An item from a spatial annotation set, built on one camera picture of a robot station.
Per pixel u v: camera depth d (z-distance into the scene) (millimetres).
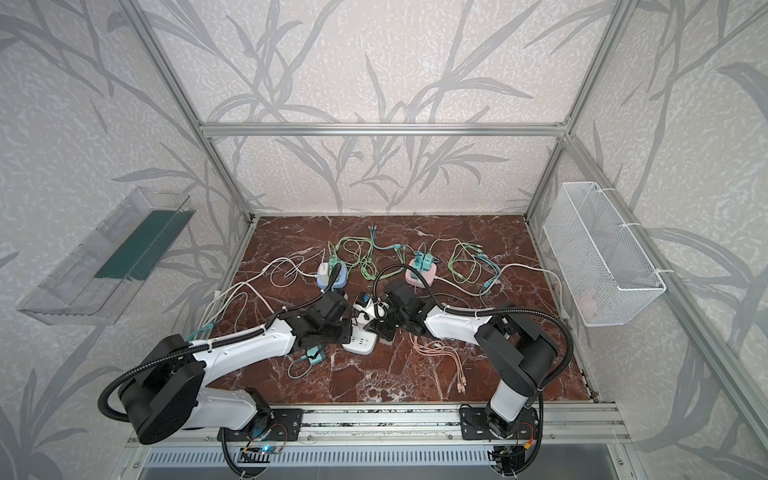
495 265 1050
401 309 690
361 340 846
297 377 814
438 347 866
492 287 990
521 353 455
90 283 637
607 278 615
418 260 966
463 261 1072
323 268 938
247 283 988
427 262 974
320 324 668
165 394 417
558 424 754
